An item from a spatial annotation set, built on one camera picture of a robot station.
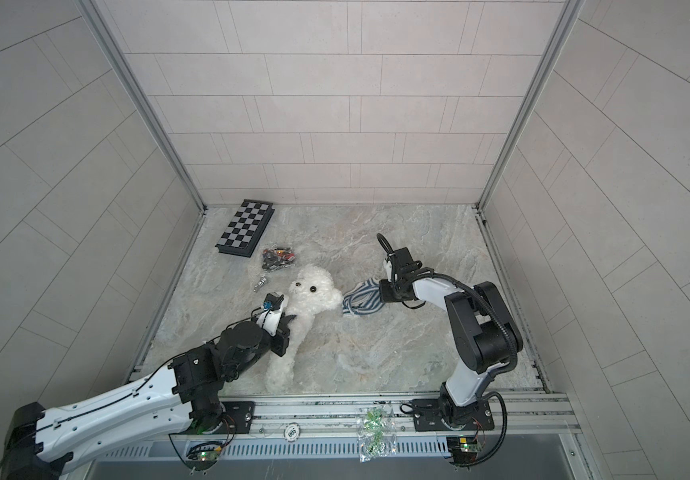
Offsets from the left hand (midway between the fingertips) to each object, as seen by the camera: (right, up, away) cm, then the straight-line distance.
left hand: (303, 315), depth 74 cm
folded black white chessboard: (-26, +22, +31) cm, 46 cm away
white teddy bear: (+3, +7, -4) cm, 8 cm away
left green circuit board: (-20, -28, -10) cm, 36 cm away
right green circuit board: (+38, -29, -6) cm, 48 cm away
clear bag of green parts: (+18, -26, -5) cm, 32 cm away
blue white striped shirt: (+15, 0, +17) cm, 23 cm away
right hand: (+21, +1, +20) cm, 30 cm away
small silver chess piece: (-17, +5, +20) cm, 27 cm away
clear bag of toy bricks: (-13, +12, +25) cm, 31 cm away
